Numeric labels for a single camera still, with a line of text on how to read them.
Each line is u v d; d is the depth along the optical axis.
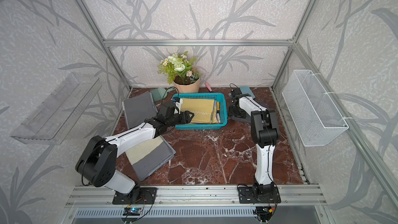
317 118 0.60
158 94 1.16
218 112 1.02
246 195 0.73
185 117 0.79
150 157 0.85
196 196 0.75
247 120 0.98
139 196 0.71
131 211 0.71
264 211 0.74
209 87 1.19
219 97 1.03
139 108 1.06
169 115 0.69
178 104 0.80
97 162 0.44
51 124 0.64
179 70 0.89
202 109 1.00
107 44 0.94
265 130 0.56
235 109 0.93
